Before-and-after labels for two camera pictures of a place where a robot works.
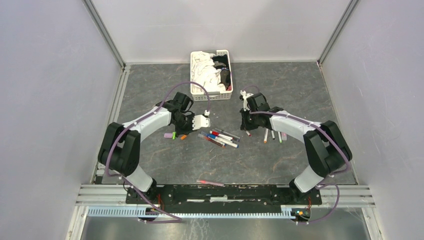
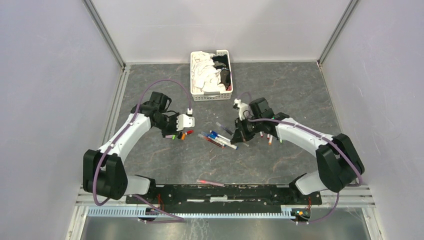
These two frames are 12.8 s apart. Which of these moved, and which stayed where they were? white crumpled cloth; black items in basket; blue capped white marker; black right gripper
Moved: black right gripper
Stayed: white crumpled cloth; blue capped white marker; black items in basket
